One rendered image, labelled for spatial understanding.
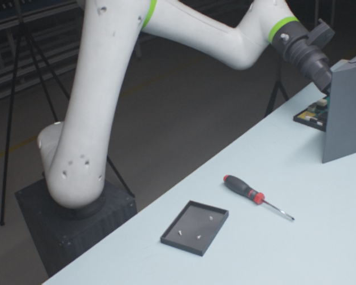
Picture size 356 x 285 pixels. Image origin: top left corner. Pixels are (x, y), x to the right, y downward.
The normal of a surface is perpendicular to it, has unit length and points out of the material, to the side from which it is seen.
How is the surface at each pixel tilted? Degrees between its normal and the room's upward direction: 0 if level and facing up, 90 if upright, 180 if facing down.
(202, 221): 0
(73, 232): 0
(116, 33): 95
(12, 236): 0
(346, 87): 90
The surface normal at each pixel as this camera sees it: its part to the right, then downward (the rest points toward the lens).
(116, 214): 0.69, 0.32
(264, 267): -0.09, -0.85
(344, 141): 0.34, 0.46
